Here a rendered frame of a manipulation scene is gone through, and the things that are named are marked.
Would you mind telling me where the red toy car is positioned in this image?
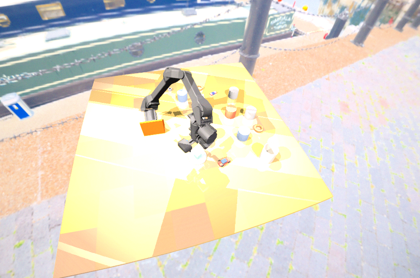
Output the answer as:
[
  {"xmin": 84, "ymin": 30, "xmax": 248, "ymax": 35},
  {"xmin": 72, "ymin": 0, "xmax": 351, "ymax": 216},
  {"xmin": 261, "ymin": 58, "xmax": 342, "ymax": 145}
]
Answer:
[{"xmin": 218, "ymin": 157, "xmax": 231, "ymax": 167}]

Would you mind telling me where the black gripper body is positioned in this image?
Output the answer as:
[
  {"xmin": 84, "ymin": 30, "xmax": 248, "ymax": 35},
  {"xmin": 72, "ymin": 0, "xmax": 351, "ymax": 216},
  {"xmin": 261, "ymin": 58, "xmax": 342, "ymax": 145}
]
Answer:
[{"xmin": 178, "ymin": 127, "xmax": 199, "ymax": 153}]

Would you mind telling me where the light blue cylinder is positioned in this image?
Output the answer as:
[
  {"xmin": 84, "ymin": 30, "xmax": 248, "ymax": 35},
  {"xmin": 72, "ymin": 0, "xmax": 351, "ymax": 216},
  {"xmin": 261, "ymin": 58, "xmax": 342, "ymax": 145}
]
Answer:
[{"xmin": 237, "ymin": 126, "xmax": 250, "ymax": 142}]

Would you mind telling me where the white round dish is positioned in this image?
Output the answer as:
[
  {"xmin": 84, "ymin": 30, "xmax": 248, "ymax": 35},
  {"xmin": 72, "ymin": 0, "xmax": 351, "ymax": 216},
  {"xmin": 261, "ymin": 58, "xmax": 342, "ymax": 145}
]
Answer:
[{"xmin": 188, "ymin": 148, "xmax": 207, "ymax": 165}]

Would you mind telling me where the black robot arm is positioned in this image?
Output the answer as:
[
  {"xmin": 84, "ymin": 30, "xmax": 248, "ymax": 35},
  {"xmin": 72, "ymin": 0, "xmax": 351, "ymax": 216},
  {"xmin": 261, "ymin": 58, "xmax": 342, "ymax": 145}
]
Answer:
[{"xmin": 140, "ymin": 67, "xmax": 217, "ymax": 149}]

